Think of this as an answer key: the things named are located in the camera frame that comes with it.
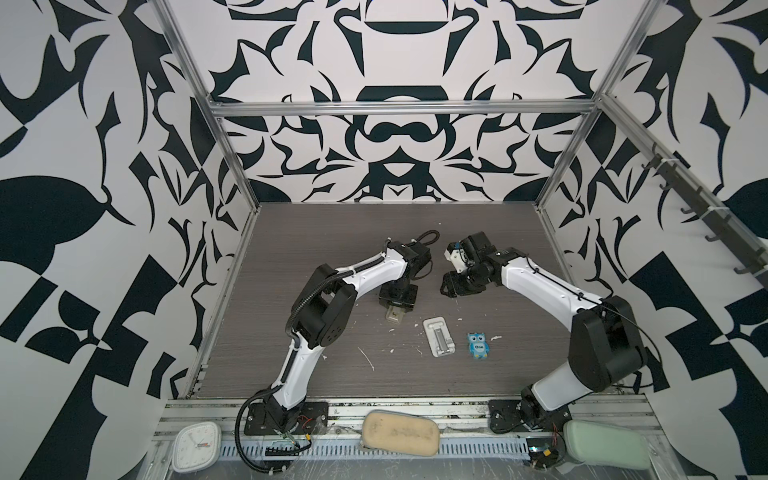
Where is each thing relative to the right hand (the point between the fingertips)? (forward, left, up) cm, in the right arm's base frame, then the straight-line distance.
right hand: (450, 286), depth 88 cm
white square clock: (-37, +61, -3) cm, 72 cm away
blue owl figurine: (-15, -7, -8) cm, 18 cm away
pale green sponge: (-38, -31, -6) cm, 49 cm away
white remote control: (-6, +16, -6) cm, 18 cm away
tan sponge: (-35, +16, -4) cm, 39 cm away
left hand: (-2, +13, -5) cm, 14 cm away
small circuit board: (-39, -18, -11) cm, 45 cm away
